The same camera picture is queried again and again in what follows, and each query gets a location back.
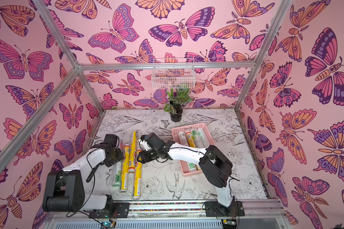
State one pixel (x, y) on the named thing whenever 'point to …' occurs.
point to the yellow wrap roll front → (137, 177)
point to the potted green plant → (177, 99)
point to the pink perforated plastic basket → (175, 131)
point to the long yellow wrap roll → (132, 164)
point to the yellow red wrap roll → (190, 140)
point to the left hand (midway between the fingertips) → (120, 157)
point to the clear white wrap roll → (201, 139)
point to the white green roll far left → (117, 182)
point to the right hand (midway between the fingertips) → (137, 161)
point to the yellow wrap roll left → (124, 169)
